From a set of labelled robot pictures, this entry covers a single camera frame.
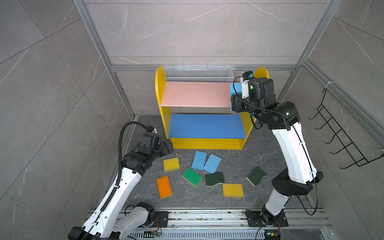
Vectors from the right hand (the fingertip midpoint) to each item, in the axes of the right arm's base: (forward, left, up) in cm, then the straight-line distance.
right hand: (238, 96), depth 64 cm
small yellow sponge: (-10, +35, -45) cm, 58 cm away
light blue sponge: (-8, +17, -44) cm, 48 cm away
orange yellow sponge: (-24, +38, -45) cm, 63 cm away
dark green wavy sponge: (-20, +10, -45) cm, 50 cm away
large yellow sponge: (-26, -1, -45) cm, 52 cm away
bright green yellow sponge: (-18, +22, -45) cm, 53 cm away
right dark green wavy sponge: (-18, -17, -46) cm, 53 cm away
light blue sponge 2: (-10, +9, -45) cm, 47 cm away
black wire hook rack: (-6, -48, -15) cm, 50 cm away
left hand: (-9, +35, -21) cm, 42 cm away
